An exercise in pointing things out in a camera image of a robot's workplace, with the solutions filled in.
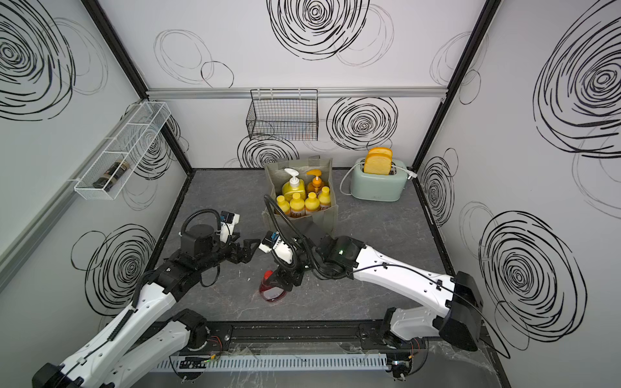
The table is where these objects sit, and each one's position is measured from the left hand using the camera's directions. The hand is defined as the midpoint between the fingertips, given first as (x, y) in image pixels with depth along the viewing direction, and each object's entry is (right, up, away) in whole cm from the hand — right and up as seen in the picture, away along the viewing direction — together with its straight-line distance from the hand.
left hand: (248, 238), depth 77 cm
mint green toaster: (+50, +16, +28) cm, 59 cm away
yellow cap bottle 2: (+25, +12, +8) cm, 29 cm away
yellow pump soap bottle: (+14, +17, +8) cm, 23 cm away
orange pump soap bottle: (+22, +17, +11) cm, 30 cm away
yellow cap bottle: (+20, +11, +6) cm, 24 cm away
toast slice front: (+47, +26, +20) cm, 57 cm away
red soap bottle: (+7, -17, -3) cm, 19 cm away
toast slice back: (+48, +31, +20) cm, 60 cm away
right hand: (+10, -7, -11) cm, 16 cm away
